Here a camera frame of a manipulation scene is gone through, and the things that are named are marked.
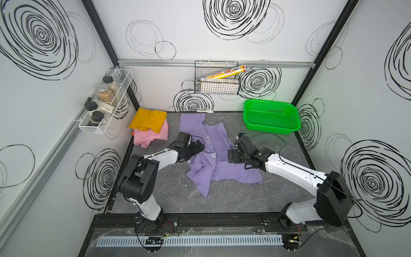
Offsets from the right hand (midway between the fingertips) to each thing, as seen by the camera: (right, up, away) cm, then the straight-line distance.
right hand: (235, 154), depth 85 cm
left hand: (-20, +2, +9) cm, 22 cm away
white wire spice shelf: (-66, +45, +11) cm, 81 cm away
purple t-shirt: (-12, -5, +4) cm, 14 cm away
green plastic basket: (+35, +23, +34) cm, 53 cm away
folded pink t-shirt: (-55, +8, +14) cm, 57 cm away
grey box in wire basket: (-9, +37, +2) cm, 38 cm away
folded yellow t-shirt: (-54, +19, +17) cm, 59 cm away
